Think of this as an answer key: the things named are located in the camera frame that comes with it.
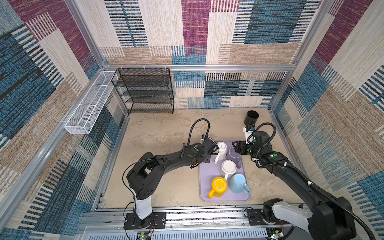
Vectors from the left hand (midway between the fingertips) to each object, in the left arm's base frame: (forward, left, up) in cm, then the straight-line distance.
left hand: (206, 153), depth 90 cm
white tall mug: (-1, -9, +3) cm, 10 cm away
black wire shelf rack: (+46, +42, +10) cm, 63 cm away
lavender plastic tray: (-8, -1, -9) cm, 12 cm away
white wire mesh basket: (+21, +73, +11) cm, 77 cm away
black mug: (+26, -33, +2) cm, 42 cm away
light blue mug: (-19, -14, +3) cm, 24 cm away
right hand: (0, -17, +8) cm, 19 cm away
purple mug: (-4, -16, +3) cm, 17 cm away
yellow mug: (-20, -5, +3) cm, 21 cm away
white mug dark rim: (-9, -12, +1) cm, 15 cm away
